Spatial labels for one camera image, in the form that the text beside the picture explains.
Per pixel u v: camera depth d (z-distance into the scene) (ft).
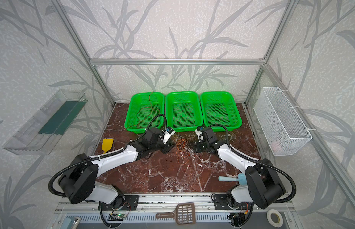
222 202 2.41
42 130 2.10
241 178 2.64
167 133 2.47
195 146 2.53
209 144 2.22
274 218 2.27
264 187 1.37
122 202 2.27
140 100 3.79
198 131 2.64
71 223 2.11
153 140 2.22
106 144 3.14
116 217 2.37
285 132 1.97
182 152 3.05
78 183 1.39
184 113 3.88
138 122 3.55
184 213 2.33
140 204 2.43
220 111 3.80
